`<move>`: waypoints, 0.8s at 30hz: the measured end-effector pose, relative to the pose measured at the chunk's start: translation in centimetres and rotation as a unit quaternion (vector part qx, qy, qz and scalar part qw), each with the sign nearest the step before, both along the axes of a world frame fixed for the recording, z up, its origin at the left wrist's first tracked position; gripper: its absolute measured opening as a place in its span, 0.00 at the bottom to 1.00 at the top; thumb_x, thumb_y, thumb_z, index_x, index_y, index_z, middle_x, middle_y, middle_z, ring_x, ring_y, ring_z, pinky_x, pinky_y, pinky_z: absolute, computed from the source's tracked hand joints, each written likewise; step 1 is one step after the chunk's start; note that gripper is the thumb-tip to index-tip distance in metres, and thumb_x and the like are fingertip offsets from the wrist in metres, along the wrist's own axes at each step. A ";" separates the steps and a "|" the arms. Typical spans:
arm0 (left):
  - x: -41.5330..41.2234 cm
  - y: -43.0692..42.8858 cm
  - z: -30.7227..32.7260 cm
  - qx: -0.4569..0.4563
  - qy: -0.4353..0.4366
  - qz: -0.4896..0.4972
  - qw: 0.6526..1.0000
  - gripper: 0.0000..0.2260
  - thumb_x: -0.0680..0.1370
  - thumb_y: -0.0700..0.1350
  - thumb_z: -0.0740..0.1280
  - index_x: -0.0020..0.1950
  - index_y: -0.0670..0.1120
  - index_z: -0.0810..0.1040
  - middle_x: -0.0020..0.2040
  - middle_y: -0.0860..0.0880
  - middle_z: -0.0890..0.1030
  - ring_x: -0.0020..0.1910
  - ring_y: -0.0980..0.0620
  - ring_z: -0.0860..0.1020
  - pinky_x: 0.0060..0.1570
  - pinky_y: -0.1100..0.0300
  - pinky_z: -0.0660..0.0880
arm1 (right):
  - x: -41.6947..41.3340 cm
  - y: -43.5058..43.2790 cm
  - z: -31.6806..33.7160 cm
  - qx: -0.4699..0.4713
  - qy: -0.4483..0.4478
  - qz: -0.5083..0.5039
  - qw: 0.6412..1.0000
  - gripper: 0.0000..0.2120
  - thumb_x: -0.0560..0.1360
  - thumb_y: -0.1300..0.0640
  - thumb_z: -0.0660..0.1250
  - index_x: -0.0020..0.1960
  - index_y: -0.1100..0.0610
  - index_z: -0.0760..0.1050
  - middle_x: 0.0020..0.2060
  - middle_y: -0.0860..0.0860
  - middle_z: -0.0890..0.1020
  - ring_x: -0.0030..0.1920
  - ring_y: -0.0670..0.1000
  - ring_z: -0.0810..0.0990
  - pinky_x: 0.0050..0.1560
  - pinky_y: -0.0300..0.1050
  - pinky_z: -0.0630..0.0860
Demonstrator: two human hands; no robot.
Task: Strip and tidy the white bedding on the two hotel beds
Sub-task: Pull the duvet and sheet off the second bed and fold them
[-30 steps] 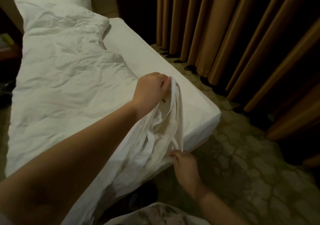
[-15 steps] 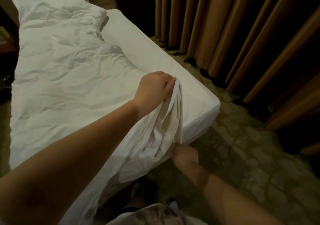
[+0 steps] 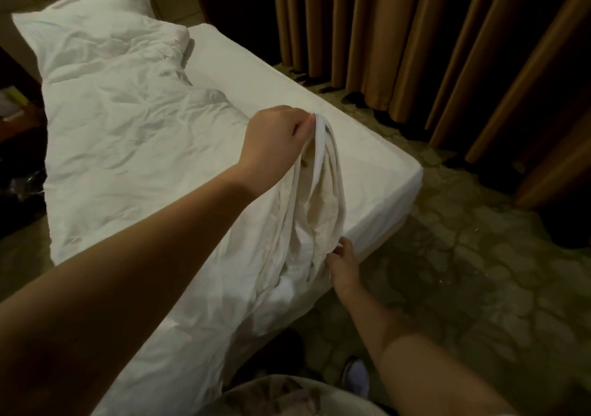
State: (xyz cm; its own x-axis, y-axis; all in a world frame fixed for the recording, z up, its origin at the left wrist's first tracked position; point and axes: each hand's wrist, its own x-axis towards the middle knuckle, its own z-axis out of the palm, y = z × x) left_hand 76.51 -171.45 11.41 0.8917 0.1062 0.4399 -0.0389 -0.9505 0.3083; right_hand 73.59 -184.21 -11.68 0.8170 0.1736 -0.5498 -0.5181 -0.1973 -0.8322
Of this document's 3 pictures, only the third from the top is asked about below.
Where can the person's right forearm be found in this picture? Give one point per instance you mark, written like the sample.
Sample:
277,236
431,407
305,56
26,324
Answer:
425,356

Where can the person's left forearm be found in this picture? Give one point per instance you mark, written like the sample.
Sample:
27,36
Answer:
111,300

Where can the person's white shirt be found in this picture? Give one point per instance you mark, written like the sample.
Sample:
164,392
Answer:
286,397

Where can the white pillow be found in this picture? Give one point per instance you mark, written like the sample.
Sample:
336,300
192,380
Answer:
92,19

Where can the person's left hand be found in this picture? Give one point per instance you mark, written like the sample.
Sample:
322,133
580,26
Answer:
272,148

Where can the reddish wooden nightstand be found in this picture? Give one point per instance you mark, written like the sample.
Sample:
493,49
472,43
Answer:
18,134

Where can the person's white shoe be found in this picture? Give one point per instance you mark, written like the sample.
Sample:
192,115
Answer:
356,376

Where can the white bed sheet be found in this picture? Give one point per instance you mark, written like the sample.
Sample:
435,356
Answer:
295,88

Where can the dark wooden column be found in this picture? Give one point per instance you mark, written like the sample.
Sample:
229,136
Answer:
235,10

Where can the brown curtain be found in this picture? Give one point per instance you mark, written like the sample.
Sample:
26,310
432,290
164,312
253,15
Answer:
443,42

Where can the white duvet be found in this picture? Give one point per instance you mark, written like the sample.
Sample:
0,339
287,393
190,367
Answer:
138,125

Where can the person's right hand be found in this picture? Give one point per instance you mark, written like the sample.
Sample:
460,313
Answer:
343,268

